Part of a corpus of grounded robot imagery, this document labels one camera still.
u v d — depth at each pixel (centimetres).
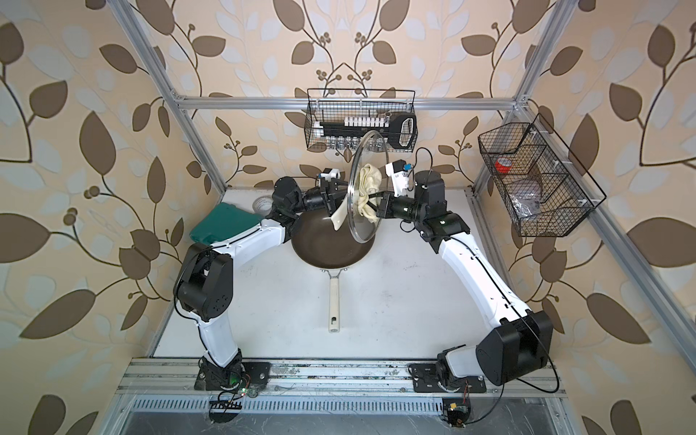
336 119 95
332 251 99
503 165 80
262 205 115
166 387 74
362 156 61
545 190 73
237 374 67
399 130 84
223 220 106
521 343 39
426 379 73
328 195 69
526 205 73
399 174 65
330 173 78
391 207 64
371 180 69
